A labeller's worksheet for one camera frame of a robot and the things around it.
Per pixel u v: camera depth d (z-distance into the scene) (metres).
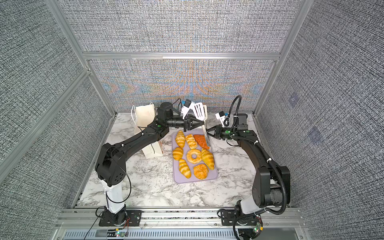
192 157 0.93
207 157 0.90
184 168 0.87
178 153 0.94
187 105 0.68
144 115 0.93
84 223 0.73
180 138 1.00
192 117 0.71
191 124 0.70
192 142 0.98
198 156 0.93
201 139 0.98
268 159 0.46
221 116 0.76
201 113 0.71
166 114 0.65
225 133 0.72
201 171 0.84
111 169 0.49
